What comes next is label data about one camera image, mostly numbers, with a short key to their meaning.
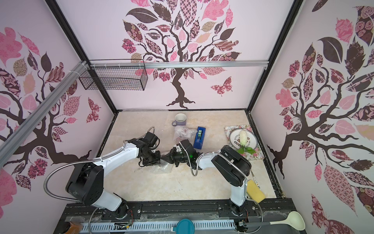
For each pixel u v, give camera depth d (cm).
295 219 70
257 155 93
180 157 76
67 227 69
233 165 45
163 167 81
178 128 99
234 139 101
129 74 95
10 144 50
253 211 73
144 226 70
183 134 97
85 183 43
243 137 98
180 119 109
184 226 63
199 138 97
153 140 73
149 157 73
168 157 77
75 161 43
